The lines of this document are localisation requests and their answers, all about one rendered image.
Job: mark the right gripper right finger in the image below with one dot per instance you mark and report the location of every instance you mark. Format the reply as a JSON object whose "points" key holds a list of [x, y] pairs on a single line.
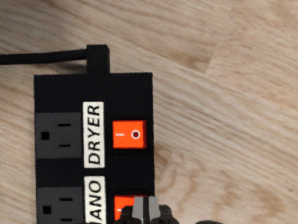
{"points": [[164, 216]]}

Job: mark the black power strip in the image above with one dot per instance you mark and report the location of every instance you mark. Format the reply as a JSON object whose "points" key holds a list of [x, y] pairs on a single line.
{"points": [[93, 135]]}

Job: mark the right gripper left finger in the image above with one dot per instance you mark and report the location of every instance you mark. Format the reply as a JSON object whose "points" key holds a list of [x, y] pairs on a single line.
{"points": [[139, 212]]}

